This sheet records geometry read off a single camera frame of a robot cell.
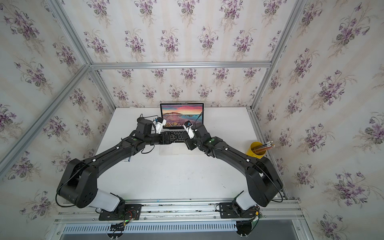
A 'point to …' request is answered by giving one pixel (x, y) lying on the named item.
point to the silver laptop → (176, 114)
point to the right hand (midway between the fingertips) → (191, 137)
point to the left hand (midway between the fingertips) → (174, 138)
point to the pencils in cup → (267, 145)
